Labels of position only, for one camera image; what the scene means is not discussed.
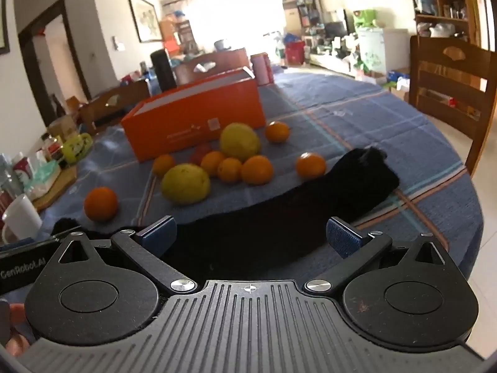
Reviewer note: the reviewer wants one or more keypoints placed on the large yellow lemon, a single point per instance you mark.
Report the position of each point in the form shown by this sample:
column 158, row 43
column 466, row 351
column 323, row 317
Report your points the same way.
column 240, row 142
column 185, row 183

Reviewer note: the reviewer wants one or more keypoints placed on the dark framed picture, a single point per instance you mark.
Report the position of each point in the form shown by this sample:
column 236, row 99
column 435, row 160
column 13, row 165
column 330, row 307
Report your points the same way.
column 3, row 11

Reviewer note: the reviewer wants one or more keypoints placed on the framed wall picture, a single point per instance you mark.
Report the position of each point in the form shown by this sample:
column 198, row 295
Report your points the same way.
column 144, row 17

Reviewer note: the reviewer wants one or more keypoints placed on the red apple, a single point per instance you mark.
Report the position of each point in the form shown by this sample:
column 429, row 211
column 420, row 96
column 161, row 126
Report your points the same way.
column 198, row 151

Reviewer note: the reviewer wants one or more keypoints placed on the person's left hand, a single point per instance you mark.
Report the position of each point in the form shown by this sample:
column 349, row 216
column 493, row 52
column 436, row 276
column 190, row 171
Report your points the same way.
column 16, row 345

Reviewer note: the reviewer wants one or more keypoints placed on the tall narrow bookshelf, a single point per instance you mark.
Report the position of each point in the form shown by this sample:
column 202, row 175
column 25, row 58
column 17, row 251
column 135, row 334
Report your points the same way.
column 308, row 7

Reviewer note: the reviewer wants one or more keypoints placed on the white mug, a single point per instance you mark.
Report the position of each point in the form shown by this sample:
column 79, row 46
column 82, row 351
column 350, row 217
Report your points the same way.
column 21, row 217

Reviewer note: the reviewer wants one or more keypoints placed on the pink canister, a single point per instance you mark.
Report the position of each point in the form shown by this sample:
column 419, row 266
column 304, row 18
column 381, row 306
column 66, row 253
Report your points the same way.
column 262, row 69

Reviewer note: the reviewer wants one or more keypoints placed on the black television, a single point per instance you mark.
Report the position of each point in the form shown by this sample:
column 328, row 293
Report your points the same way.
column 334, row 30

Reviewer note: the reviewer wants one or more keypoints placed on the white light switch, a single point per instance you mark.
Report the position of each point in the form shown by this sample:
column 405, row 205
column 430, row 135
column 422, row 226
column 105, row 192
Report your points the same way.
column 119, row 43

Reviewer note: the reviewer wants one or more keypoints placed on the green plush toy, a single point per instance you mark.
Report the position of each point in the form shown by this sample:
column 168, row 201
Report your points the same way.
column 367, row 17

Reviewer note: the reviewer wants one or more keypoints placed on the blue plaid tablecloth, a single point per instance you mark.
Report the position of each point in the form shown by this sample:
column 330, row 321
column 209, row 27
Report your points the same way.
column 349, row 124

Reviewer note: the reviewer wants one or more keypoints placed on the red bag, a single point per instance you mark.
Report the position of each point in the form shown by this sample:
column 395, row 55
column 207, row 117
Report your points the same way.
column 295, row 52

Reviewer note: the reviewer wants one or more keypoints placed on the white cabinet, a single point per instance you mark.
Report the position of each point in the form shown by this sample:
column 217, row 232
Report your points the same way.
column 378, row 48

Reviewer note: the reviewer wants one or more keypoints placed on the glass jar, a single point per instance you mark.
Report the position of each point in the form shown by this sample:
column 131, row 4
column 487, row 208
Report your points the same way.
column 52, row 147

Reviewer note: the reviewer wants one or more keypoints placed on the orange cardboard box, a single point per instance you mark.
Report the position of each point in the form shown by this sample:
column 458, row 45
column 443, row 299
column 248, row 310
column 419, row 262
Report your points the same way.
column 186, row 120

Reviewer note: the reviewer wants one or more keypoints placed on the black cloth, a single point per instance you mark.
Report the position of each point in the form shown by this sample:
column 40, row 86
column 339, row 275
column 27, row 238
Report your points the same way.
column 295, row 206

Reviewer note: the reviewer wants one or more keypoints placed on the wooden board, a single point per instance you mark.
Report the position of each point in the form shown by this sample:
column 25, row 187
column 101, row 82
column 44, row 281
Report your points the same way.
column 58, row 186

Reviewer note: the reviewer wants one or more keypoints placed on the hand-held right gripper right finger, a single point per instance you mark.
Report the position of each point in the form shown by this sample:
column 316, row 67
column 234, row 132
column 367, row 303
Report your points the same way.
column 343, row 237

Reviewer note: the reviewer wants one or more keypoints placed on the tissue pack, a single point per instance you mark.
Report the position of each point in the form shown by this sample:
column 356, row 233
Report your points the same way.
column 40, row 176

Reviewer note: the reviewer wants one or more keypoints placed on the wooden chair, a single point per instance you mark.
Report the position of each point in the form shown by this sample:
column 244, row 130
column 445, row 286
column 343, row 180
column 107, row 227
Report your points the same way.
column 116, row 101
column 217, row 64
column 446, row 77

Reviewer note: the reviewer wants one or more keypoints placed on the orange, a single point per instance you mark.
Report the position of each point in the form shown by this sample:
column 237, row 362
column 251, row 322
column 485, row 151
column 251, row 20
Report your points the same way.
column 163, row 164
column 101, row 204
column 211, row 162
column 277, row 131
column 257, row 169
column 230, row 171
column 310, row 165

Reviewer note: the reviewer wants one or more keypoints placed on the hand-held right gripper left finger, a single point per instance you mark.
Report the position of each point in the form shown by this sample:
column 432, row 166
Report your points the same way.
column 157, row 234

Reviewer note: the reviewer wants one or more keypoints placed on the green mug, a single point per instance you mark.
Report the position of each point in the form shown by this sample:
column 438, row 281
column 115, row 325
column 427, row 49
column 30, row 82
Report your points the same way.
column 75, row 148

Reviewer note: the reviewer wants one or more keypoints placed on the black cylindrical speaker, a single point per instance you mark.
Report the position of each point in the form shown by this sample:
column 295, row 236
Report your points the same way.
column 163, row 70

